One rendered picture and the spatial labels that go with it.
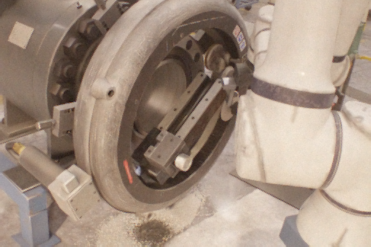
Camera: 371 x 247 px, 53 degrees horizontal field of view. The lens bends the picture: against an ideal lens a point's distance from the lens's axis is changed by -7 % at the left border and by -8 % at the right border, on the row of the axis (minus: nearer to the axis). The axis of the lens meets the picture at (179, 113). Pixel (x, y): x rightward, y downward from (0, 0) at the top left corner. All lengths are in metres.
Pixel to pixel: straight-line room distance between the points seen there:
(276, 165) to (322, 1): 0.28
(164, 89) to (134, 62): 0.51
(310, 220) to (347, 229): 0.08
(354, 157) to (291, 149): 0.12
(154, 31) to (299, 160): 0.50
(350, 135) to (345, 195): 0.12
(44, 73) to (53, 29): 0.15
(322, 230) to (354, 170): 0.16
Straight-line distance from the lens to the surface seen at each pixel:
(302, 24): 0.67
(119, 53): 0.99
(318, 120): 0.69
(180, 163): 1.12
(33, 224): 1.50
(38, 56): 1.34
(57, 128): 1.06
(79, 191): 1.07
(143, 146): 1.24
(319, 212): 0.83
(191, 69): 1.39
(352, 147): 0.72
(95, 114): 1.00
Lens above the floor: 1.12
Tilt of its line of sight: 25 degrees down
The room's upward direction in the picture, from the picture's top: 8 degrees clockwise
